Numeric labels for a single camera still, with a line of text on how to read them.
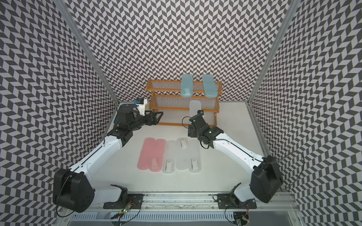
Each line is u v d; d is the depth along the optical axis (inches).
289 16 27.5
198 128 23.6
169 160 34.1
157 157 34.1
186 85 34.3
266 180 16.0
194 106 34.1
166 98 47.4
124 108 44.9
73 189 15.5
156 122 27.8
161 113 29.7
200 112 28.4
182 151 36.2
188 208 28.4
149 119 27.5
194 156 34.7
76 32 31.7
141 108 27.5
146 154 35.3
